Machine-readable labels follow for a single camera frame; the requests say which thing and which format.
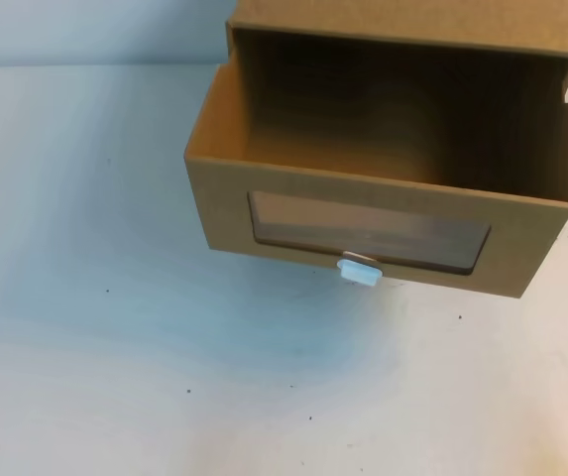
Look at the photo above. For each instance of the brown shoebox drawer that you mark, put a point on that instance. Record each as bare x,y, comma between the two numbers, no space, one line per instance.
444,166

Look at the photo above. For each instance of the white drawer handle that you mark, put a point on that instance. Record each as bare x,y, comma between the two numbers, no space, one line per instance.
359,269

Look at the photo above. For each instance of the brown upper shoebox shell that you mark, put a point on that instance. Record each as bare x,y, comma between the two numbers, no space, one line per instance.
531,27

